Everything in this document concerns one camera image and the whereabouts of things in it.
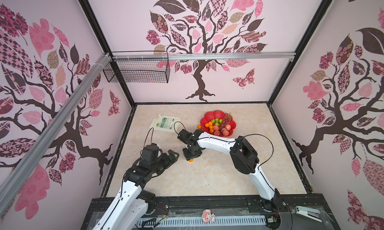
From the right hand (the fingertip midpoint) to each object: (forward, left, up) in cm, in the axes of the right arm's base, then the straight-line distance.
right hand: (188, 156), depth 90 cm
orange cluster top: (-4, -2, +2) cm, 5 cm away
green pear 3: (+23, -20, +2) cm, 31 cm away
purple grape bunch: (+25, -27, +4) cm, 37 cm away
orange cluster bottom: (+18, -16, +1) cm, 24 cm away
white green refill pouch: (+25, +17, +1) cm, 30 cm away
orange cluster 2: (+21, -16, +1) cm, 26 cm away
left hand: (-8, +6, +11) cm, 15 cm away
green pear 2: (+27, -23, +1) cm, 36 cm away
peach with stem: (+19, -19, +2) cm, 27 cm away
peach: (+20, -28, +3) cm, 34 cm away
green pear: (+27, -18, +1) cm, 32 cm away
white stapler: (-31, -60, 0) cm, 68 cm away
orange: (+23, -13, +2) cm, 26 cm away
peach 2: (+15, -19, +3) cm, 25 cm away
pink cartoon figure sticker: (-31, -10, +3) cm, 33 cm away
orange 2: (+22, -8, +1) cm, 23 cm away
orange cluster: (+25, -16, +1) cm, 29 cm away
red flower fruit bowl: (+30, -15, +2) cm, 34 cm away
